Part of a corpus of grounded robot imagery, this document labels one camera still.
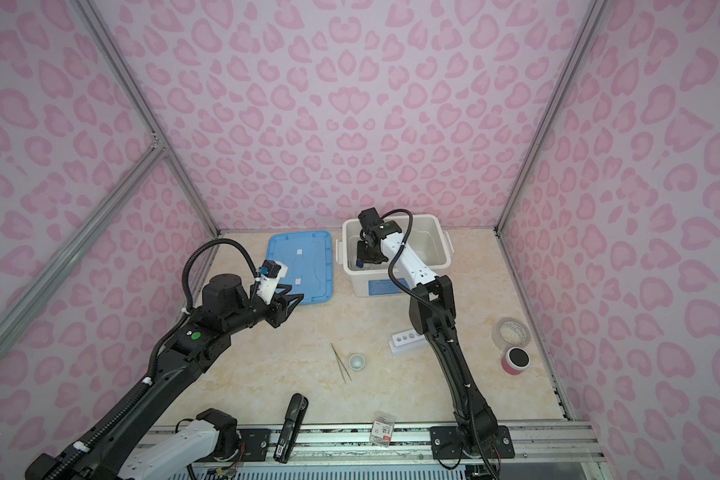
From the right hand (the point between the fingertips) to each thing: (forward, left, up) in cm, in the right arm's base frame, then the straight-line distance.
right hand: (367, 254), depth 102 cm
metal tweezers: (-34, +7, -7) cm, 36 cm away
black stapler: (-49, +16, -3) cm, 52 cm away
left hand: (-25, +16, +17) cm, 35 cm away
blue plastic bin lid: (+4, +22, -7) cm, 24 cm away
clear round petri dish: (-24, -45, -9) cm, 51 cm away
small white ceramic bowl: (-35, +2, -7) cm, 35 cm away
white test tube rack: (-30, -13, -4) cm, 32 cm away
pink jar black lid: (-34, -42, -3) cm, 54 cm away
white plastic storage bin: (+8, -21, +1) cm, 23 cm away
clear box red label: (-52, -5, -5) cm, 52 cm away
